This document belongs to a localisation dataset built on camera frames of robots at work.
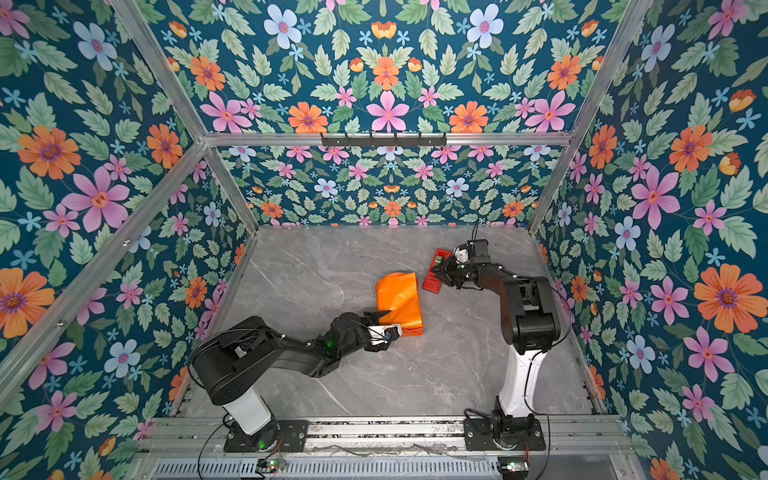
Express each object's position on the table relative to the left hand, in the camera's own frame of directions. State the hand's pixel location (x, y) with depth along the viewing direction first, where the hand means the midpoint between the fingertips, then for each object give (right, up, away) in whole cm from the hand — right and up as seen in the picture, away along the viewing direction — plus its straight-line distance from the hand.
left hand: (393, 314), depth 87 cm
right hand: (+13, +13, +12) cm, 22 cm away
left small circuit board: (-29, -33, -17) cm, 47 cm away
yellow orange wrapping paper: (+1, +5, +6) cm, 8 cm away
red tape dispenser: (+13, +8, +11) cm, 19 cm away
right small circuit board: (+30, -33, -17) cm, 48 cm away
